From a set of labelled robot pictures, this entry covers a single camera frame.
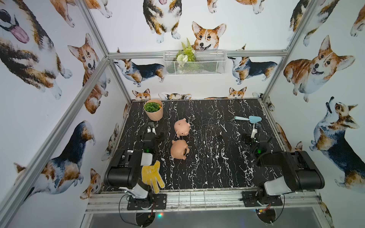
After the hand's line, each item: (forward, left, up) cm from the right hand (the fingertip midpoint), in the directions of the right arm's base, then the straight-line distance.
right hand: (251, 129), depth 92 cm
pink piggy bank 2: (-13, +46, 0) cm, 48 cm away
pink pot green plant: (+15, +65, +4) cm, 67 cm away
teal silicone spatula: (+14, -7, -8) cm, 18 cm away
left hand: (+1, +63, +1) cm, 63 cm away
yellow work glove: (-26, +63, -7) cm, 68 cm away
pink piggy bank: (+2, +45, 0) cm, 45 cm away
